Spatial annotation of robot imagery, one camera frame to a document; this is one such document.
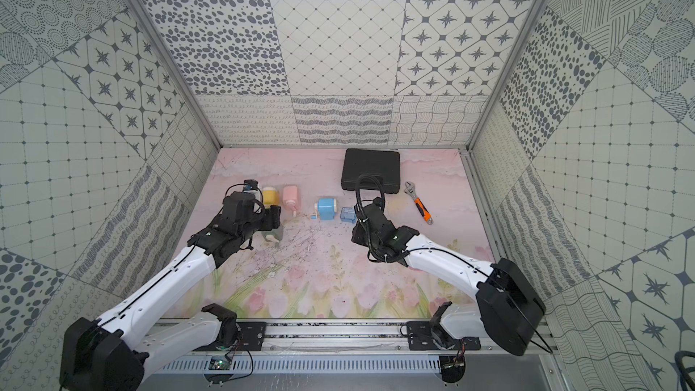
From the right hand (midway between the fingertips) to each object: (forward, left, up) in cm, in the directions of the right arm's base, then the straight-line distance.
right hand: (358, 232), depth 85 cm
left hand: (+3, +25, +8) cm, 27 cm away
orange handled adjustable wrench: (+17, -23, -8) cm, 30 cm away
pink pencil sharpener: (+14, +24, -2) cm, 28 cm away
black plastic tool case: (+36, -10, -6) cm, 37 cm away
